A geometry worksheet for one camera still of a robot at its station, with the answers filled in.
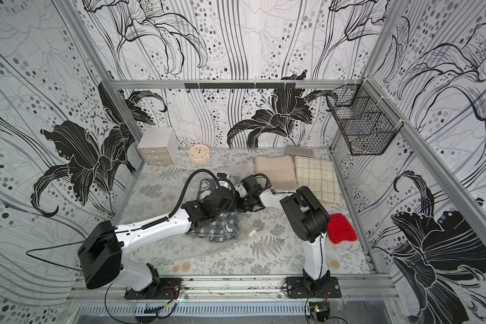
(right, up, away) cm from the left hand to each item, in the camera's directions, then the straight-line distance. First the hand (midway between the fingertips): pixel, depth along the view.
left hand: (234, 198), depth 84 cm
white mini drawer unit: (-41, +24, +21) cm, 52 cm away
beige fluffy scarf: (+23, +12, +21) cm, 33 cm away
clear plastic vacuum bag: (+9, -11, -6) cm, 16 cm away
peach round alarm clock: (-22, +21, +31) cm, 44 cm away
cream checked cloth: (+42, +8, +17) cm, 46 cm away
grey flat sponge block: (+36, +22, +31) cm, 52 cm away
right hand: (-1, -6, +11) cm, 13 cm away
